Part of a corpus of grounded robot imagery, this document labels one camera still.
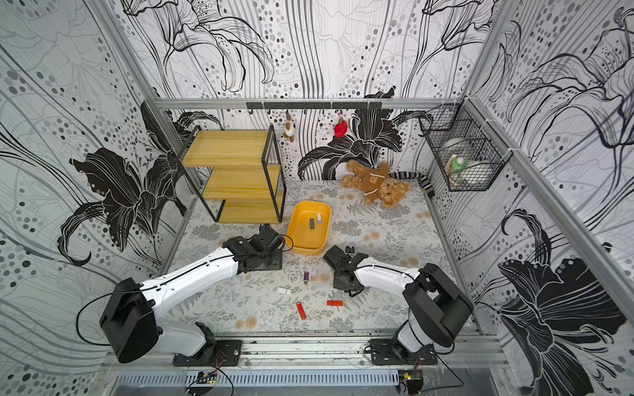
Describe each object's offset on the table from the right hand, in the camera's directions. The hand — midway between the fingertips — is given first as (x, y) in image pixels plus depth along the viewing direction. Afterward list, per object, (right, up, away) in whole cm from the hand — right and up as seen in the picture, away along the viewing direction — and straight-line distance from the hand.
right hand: (345, 280), depth 90 cm
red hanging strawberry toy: (-1, +58, +6) cm, 59 cm away
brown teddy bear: (+16, +37, +18) cm, 44 cm away
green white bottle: (+35, +42, -11) cm, 56 cm away
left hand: (-25, +7, -6) cm, 27 cm away
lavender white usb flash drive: (-10, +23, +15) cm, 29 cm away
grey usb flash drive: (-13, +20, +14) cm, 28 cm away
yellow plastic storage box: (-14, +18, +12) cm, 26 cm away
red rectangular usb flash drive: (-4, -5, -7) cm, 10 cm away
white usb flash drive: (-22, -2, -4) cm, 23 cm away
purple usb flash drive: (-14, +2, 0) cm, 14 cm away
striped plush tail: (+35, +43, +29) cm, 62 cm away
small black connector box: (+18, -22, -19) cm, 35 cm away
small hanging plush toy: (-21, +58, +3) cm, 62 cm away
